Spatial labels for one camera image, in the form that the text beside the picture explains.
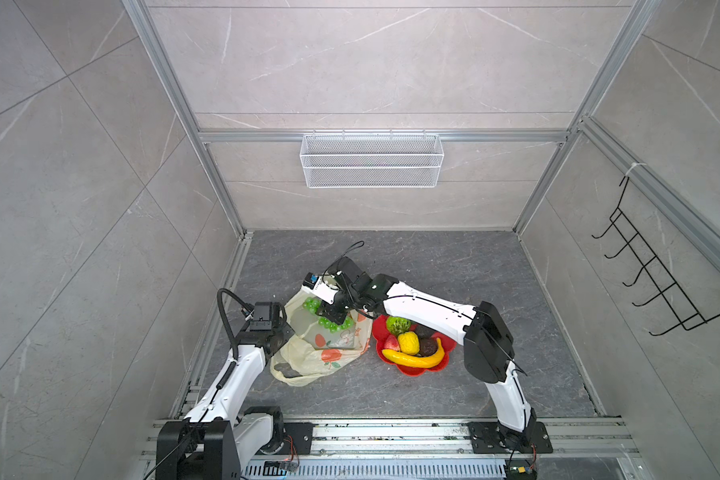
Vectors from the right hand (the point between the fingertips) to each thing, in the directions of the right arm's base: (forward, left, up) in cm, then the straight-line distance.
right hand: (319, 306), depth 83 cm
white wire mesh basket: (+47, -17, +16) cm, 52 cm away
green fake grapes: (-2, +1, +4) cm, 4 cm away
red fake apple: (-8, -20, -8) cm, 23 cm away
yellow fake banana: (-14, -29, -7) cm, 33 cm away
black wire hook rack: (-2, -79, +19) cm, 82 cm away
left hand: (-2, +12, -7) cm, 14 cm away
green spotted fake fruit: (-3, -23, -7) cm, 24 cm away
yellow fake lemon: (-8, -25, -8) cm, 28 cm away
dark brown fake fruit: (-9, -31, -8) cm, 33 cm away
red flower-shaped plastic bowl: (-4, -17, -9) cm, 20 cm away
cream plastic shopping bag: (-11, +2, -7) cm, 13 cm away
